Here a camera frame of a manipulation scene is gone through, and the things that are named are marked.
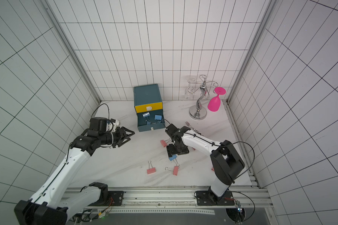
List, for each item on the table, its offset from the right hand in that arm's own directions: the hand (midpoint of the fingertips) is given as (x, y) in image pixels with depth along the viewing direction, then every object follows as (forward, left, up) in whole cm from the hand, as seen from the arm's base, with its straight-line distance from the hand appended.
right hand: (171, 155), depth 85 cm
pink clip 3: (-5, -26, -4) cm, 27 cm away
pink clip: (-9, +12, -5) cm, 15 cm away
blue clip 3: (+20, +17, +5) cm, 27 cm away
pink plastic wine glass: (+33, -29, +12) cm, 46 cm away
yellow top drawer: (+25, +16, +16) cm, 34 cm away
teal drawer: (+22, +15, +6) cm, 27 cm away
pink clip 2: (-7, -3, -5) cm, 9 cm away
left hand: (+1, +21, +17) cm, 27 cm away
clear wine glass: (+33, -10, +23) cm, 42 cm away
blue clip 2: (+28, +19, +5) cm, 34 cm away
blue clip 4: (-4, -2, +6) cm, 7 cm away
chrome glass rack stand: (+38, -20, -3) cm, 43 cm away
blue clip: (+25, +11, +6) cm, 28 cm away
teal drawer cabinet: (+36, +19, +18) cm, 44 cm away
